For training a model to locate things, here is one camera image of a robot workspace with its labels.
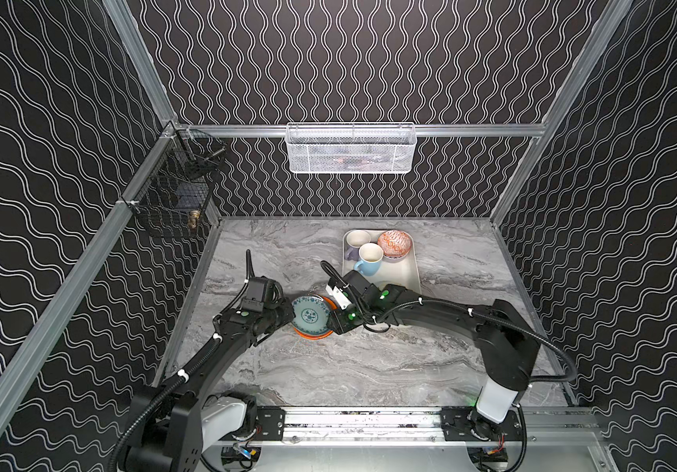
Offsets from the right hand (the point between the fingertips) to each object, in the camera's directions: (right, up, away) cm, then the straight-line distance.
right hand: (334, 323), depth 84 cm
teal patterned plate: (-7, +1, +4) cm, 8 cm away
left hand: (-11, +4, +1) cm, 12 cm away
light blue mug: (+12, +19, +18) cm, 29 cm away
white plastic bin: (+24, +13, +21) cm, 35 cm away
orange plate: (-4, -5, +3) cm, 7 cm away
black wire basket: (-52, +38, +9) cm, 65 cm away
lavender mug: (+6, +20, +18) cm, 27 cm away
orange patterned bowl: (+21, +23, +22) cm, 39 cm away
